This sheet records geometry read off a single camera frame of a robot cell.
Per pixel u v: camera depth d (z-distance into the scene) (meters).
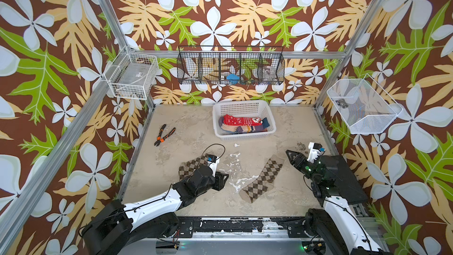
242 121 1.05
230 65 0.99
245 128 1.03
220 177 0.72
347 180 0.81
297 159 0.73
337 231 0.51
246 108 1.11
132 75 0.85
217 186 0.72
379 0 0.73
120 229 0.41
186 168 0.91
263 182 0.86
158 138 1.04
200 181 0.63
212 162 0.73
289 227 0.74
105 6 0.75
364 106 0.82
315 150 0.74
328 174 0.61
